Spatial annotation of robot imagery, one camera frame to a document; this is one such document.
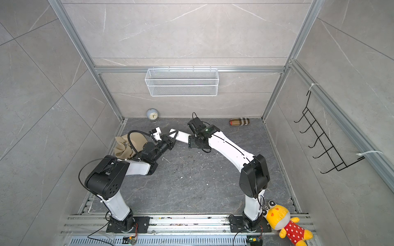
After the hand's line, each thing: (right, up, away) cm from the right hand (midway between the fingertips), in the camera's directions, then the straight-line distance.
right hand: (195, 142), depth 86 cm
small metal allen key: (-20, -12, +10) cm, 25 cm away
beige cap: (-48, -5, +11) cm, 49 cm away
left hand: (-9, +8, -4) cm, 12 cm away
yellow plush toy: (+39, -33, -17) cm, 54 cm away
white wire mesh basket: (-11, +39, +14) cm, 43 cm away
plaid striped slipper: (+33, +14, +28) cm, 45 cm away
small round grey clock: (-34, +19, +28) cm, 48 cm away
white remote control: (-8, +4, -3) cm, 9 cm away
